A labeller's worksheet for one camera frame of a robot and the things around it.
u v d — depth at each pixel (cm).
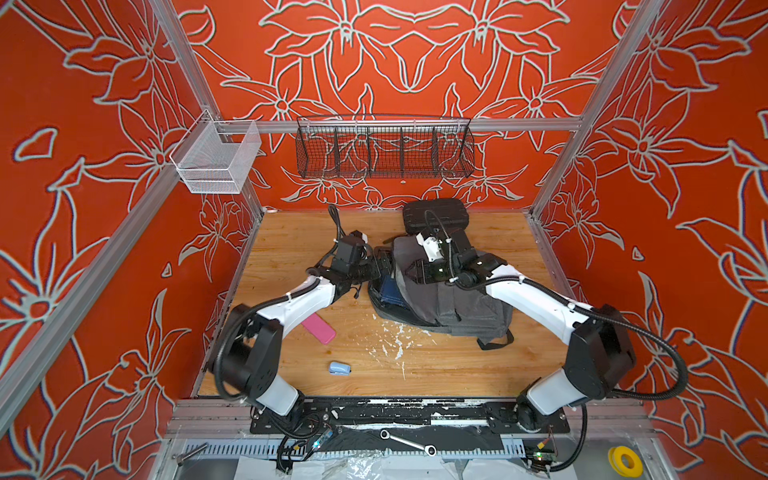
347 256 68
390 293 91
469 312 88
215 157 93
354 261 69
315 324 91
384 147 98
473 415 75
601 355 43
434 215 116
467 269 63
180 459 67
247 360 44
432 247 74
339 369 79
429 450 69
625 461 68
